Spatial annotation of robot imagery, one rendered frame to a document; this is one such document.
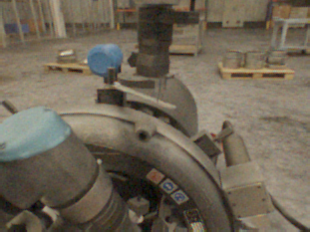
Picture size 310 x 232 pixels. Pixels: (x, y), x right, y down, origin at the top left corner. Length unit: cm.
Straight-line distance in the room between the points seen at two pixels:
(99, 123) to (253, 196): 41
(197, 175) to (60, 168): 36
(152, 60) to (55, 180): 29
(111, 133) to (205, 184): 26
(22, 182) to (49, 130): 6
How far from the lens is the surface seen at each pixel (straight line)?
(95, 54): 129
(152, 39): 49
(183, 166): 58
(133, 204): 50
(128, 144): 55
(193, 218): 66
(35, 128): 30
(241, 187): 64
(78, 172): 34
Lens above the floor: 121
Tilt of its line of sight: 23 degrees down
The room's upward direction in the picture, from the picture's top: 1 degrees counter-clockwise
